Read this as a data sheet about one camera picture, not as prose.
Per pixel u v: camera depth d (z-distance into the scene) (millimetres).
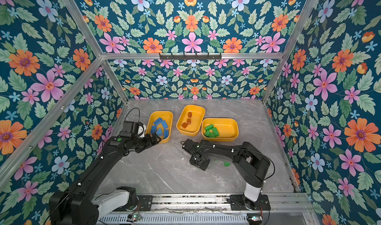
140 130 675
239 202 722
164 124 1033
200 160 730
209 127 1014
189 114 1086
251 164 460
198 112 1095
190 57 938
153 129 1014
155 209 718
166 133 983
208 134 966
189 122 1067
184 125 1041
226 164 847
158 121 1043
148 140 720
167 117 1080
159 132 998
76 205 404
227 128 1045
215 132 987
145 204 736
